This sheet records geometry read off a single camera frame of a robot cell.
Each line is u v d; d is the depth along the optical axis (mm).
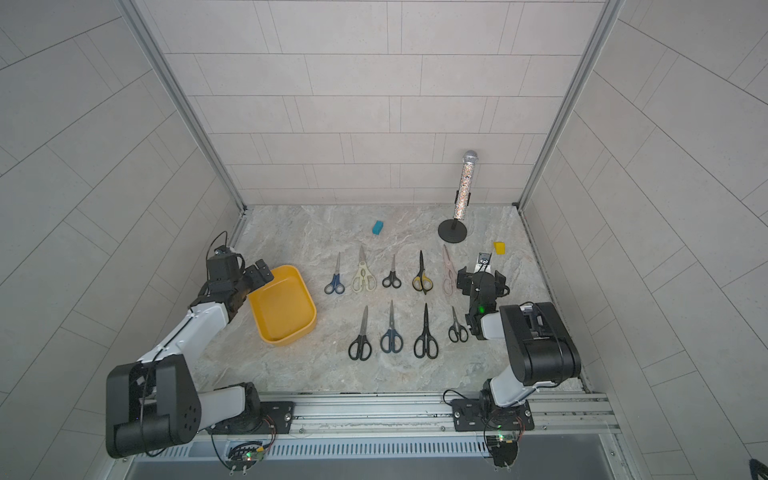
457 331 851
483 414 654
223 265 651
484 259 786
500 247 1045
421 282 957
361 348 825
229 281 647
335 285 952
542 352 449
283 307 922
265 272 788
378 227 1099
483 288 688
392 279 962
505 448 694
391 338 845
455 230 1077
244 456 654
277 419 705
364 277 958
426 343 826
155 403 400
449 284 949
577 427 711
